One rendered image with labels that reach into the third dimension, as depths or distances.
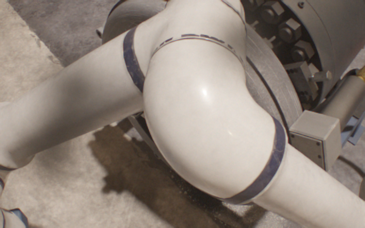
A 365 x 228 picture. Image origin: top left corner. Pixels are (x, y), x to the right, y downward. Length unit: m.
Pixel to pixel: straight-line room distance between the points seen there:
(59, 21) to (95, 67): 2.22
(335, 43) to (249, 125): 0.88
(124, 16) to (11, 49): 1.73
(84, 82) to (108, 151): 1.29
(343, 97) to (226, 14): 0.55
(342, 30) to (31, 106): 0.99
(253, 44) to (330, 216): 0.45
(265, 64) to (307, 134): 0.18
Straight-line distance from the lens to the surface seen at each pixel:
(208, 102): 0.38
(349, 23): 1.34
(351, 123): 1.69
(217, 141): 0.38
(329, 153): 0.87
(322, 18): 1.20
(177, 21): 0.46
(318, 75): 0.86
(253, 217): 1.62
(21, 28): 2.86
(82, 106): 0.58
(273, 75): 0.85
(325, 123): 0.87
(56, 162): 1.88
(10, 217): 0.98
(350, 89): 1.00
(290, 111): 0.87
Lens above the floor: 1.46
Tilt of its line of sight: 49 degrees down
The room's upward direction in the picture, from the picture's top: 6 degrees counter-clockwise
